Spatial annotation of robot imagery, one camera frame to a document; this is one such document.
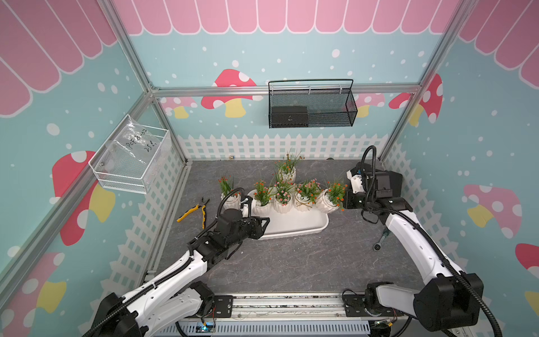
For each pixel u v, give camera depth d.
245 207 0.68
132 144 0.71
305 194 0.92
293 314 0.73
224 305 0.75
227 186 0.93
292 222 0.98
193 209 1.00
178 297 0.59
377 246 0.87
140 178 0.62
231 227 0.58
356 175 0.72
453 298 0.39
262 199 0.90
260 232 0.70
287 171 1.05
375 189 0.61
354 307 0.74
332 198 0.76
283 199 0.87
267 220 0.76
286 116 0.87
